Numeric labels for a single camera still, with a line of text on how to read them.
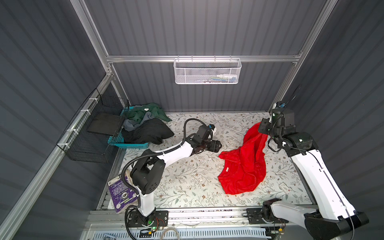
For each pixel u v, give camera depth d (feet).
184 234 2.32
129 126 3.02
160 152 1.69
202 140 2.29
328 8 2.31
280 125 1.64
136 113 3.14
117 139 3.25
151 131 3.00
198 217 2.47
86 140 2.48
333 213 1.21
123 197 2.58
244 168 2.83
